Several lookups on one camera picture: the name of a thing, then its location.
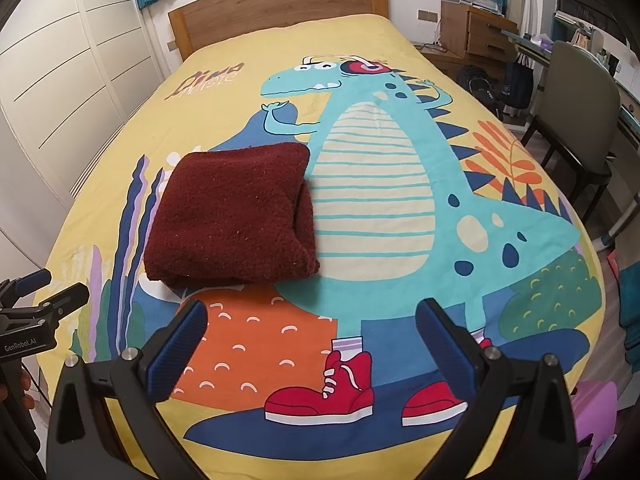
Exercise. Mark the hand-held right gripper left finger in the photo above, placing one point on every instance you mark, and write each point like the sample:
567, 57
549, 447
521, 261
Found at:
177, 350

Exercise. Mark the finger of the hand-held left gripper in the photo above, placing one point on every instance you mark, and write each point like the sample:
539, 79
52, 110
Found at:
30, 282
65, 300

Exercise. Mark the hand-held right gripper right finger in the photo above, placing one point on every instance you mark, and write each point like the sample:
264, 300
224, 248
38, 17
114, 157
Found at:
445, 350

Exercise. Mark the dark red knit sweater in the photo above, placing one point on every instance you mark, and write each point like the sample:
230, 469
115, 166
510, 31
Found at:
230, 220

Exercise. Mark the person's left hand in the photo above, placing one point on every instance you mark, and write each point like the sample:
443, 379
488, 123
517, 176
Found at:
23, 385

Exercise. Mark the pink plastic stool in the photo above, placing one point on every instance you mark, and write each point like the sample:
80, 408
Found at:
595, 410

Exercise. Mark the teal bin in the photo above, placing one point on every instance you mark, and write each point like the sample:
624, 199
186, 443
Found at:
630, 295

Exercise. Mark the yellow dinosaur print bedspread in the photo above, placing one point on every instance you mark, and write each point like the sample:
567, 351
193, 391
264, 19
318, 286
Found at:
375, 170

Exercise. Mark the black backpack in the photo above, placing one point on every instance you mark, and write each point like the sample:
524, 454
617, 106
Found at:
477, 85

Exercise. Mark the dark blue tote bag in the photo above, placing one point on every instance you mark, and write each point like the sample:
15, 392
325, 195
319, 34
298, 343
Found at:
517, 85

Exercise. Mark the grey green chair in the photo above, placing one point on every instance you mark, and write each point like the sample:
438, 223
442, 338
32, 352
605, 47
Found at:
575, 100

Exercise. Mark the light glass top desk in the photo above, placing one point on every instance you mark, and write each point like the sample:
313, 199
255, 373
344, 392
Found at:
630, 125

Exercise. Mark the wooden drawer cabinet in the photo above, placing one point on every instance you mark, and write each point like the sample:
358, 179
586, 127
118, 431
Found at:
487, 35

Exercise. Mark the wooden headboard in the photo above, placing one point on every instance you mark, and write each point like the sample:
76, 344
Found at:
275, 5

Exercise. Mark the white bookshelf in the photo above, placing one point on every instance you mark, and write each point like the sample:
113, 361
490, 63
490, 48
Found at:
545, 5

